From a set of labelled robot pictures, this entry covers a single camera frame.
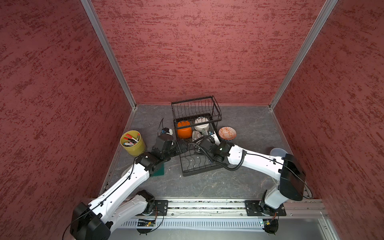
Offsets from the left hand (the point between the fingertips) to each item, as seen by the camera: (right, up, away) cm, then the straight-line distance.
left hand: (182, 148), depth 79 cm
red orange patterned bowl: (+29, +6, +22) cm, 37 cm away
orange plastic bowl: (-1, +6, +19) cm, 20 cm away
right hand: (+20, -1, +3) cm, 21 cm away
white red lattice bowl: (+8, +6, +11) cm, 15 cm away
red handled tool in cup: (-32, +3, +11) cm, 33 cm away
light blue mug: (+57, -4, +8) cm, 57 cm away
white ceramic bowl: (+11, +15, +19) cm, 27 cm away
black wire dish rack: (+6, +15, +27) cm, 32 cm away
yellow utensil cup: (-26, -2, +4) cm, 26 cm away
